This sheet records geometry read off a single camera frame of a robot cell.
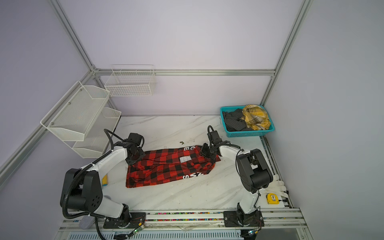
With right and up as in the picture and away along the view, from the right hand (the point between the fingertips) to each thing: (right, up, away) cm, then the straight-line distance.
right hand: (199, 152), depth 94 cm
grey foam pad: (-55, -30, -24) cm, 67 cm away
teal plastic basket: (+23, +12, +7) cm, 27 cm away
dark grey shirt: (+25, +20, +12) cm, 35 cm away
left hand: (-37, -3, -6) cm, 38 cm away
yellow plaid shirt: (+40, +23, +10) cm, 47 cm away
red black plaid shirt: (-22, -8, -3) cm, 24 cm away
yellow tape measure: (+39, -23, -16) cm, 48 cm away
